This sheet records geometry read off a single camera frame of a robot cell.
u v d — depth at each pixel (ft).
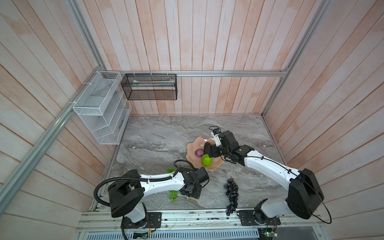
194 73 3.12
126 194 1.40
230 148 2.11
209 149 2.50
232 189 2.60
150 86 3.39
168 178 1.67
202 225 2.40
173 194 2.62
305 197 1.36
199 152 3.04
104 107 2.36
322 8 2.26
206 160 2.88
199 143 3.25
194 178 2.05
